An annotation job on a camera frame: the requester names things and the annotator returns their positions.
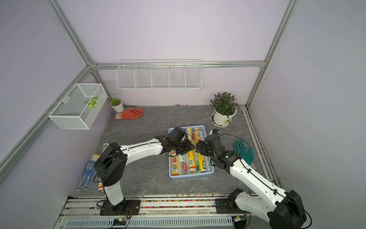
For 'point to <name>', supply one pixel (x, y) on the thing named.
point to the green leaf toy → (92, 102)
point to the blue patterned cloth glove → (89, 171)
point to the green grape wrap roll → (183, 162)
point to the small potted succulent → (116, 103)
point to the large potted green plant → (224, 109)
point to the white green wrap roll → (209, 167)
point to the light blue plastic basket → (202, 135)
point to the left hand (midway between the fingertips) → (194, 150)
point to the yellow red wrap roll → (175, 164)
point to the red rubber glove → (129, 114)
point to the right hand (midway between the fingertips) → (202, 144)
